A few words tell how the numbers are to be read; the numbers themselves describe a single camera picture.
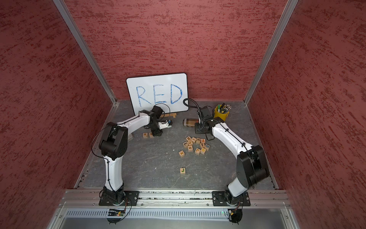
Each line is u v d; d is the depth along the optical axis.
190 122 1.03
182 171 0.81
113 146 0.54
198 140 0.95
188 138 0.95
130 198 0.75
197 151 0.90
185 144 0.92
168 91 1.00
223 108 1.03
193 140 0.95
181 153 0.88
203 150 0.90
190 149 0.90
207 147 0.92
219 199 0.74
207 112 0.69
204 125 0.61
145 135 0.97
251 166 0.43
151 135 0.91
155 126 0.85
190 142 0.92
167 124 0.90
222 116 0.98
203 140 0.95
